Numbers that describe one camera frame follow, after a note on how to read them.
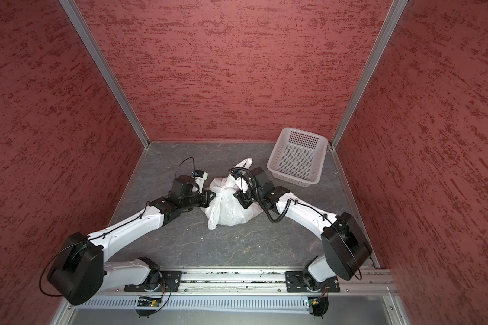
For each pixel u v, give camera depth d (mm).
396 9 710
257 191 643
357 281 757
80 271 407
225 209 826
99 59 843
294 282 738
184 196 658
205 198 741
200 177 763
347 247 421
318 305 707
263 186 646
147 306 725
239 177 724
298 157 1136
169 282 743
